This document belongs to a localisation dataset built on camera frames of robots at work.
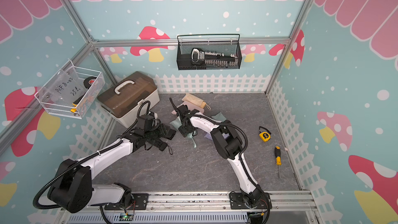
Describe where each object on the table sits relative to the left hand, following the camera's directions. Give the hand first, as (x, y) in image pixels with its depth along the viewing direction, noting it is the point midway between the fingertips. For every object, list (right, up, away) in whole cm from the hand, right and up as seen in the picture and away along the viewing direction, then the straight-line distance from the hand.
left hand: (168, 131), depth 88 cm
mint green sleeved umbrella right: (+31, +7, +15) cm, 35 cm away
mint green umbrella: (+3, +3, +11) cm, 12 cm away
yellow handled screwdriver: (+62, -16, -1) cm, 64 cm away
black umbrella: (-4, -1, -14) cm, 15 cm away
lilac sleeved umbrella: (+23, -4, +7) cm, 24 cm away
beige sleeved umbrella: (+13, +19, +24) cm, 33 cm away
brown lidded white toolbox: (-29, +18, +5) cm, 34 cm away
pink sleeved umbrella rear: (+19, +11, -14) cm, 26 cm away
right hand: (+10, -1, +12) cm, 15 cm away
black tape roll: (-40, +26, -8) cm, 48 cm away
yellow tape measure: (+57, -4, +7) cm, 58 cm away
